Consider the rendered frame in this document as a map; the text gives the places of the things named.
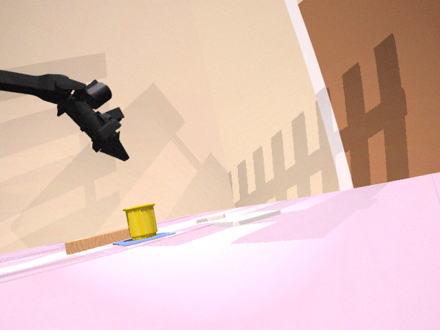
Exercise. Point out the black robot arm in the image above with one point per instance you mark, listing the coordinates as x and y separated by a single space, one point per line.
57 88

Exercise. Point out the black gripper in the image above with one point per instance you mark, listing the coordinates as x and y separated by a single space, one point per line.
104 136

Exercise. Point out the yellow cup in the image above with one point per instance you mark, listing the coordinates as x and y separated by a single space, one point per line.
141 221

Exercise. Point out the tan wooden plank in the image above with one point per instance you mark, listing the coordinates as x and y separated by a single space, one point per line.
98 240

